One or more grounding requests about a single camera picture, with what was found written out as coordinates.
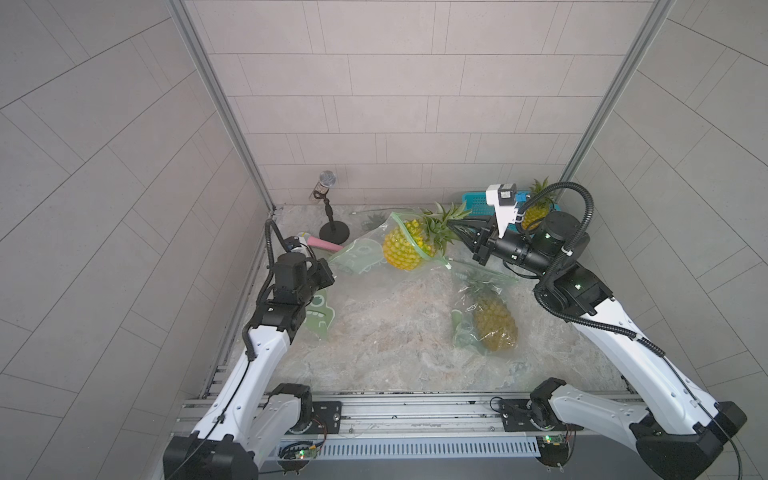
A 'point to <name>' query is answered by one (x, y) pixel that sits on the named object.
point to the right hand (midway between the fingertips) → (451, 225)
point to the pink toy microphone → (319, 242)
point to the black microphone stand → (334, 231)
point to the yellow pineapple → (410, 257)
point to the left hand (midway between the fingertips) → (332, 257)
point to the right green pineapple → (494, 324)
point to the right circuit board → (553, 449)
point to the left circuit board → (293, 452)
